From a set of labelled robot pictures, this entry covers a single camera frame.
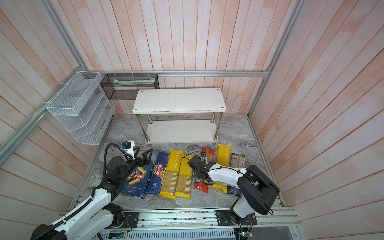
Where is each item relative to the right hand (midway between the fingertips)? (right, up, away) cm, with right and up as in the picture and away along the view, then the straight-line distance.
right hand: (201, 171), depth 91 cm
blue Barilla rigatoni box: (-37, -3, -12) cm, 38 cm away
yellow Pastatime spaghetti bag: (-18, 0, -5) cm, 19 cm away
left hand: (-31, +14, -11) cm, 36 cm away
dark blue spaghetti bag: (+17, -7, -10) cm, 21 cm away
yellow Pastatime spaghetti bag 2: (-10, -3, -7) cm, 13 cm away
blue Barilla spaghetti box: (-26, +2, -5) cm, 26 cm away
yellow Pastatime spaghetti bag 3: (+15, +8, +2) cm, 17 cm away
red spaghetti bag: (+1, -6, -9) cm, 11 cm away
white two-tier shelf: (-15, +38, +30) cm, 51 cm away
